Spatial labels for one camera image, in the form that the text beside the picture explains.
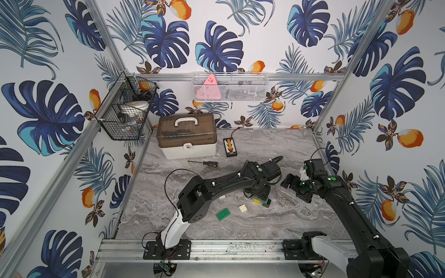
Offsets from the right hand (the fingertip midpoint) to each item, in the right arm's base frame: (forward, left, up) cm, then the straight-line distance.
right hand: (289, 187), depth 81 cm
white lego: (-1, +32, -10) cm, 33 cm away
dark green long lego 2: (-9, +31, -11) cm, 34 cm away
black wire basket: (+26, +79, +21) cm, 86 cm away
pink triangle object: (+42, +38, +24) cm, 62 cm away
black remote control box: (+32, +27, -10) cm, 43 cm away
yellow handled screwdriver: (+19, +36, -9) cm, 42 cm away
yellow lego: (-3, +14, -9) cm, 17 cm away
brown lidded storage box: (+23, +50, +10) cm, 56 cm away
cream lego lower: (-6, +21, -11) cm, 24 cm away
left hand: (-2, +13, -3) cm, 13 cm away
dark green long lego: (-4, +11, -7) cm, 14 cm away
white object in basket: (+26, +72, +25) cm, 81 cm away
